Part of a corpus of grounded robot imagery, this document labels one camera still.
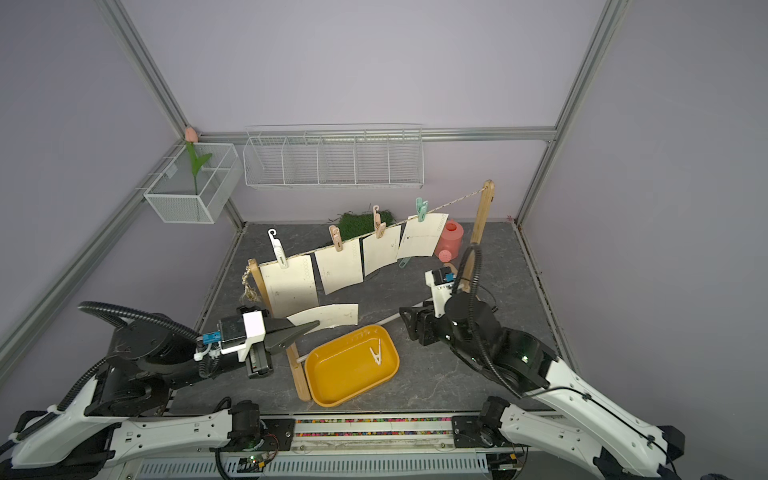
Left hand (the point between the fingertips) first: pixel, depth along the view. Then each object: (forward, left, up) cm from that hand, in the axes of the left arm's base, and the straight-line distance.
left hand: (317, 321), depth 45 cm
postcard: (+24, -20, -9) cm, 32 cm away
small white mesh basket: (+43, +41, -9) cm, 60 cm away
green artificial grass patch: (+61, 0, -42) cm, 74 cm away
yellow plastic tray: (+9, 0, -47) cm, 47 cm away
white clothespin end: (+9, -8, -43) cm, 45 cm away
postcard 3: (+16, -1, -9) cm, 19 cm away
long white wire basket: (+68, +4, -15) cm, 69 cm away
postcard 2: (+21, -10, -11) cm, 26 cm away
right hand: (+10, -16, -16) cm, 25 cm away
